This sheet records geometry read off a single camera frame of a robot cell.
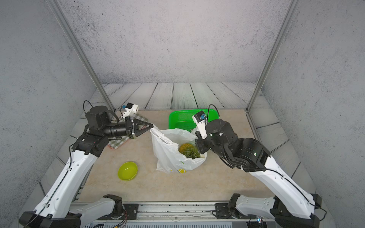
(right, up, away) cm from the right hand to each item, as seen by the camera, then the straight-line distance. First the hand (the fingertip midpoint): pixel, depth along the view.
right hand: (197, 133), depth 58 cm
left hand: (-18, +2, -1) cm, 18 cm away
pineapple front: (-3, -11, +20) cm, 23 cm away
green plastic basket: (-8, +6, +59) cm, 60 cm away
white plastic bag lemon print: (-13, -5, +5) cm, 15 cm away
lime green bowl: (-40, -25, +27) cm, 54 cm away
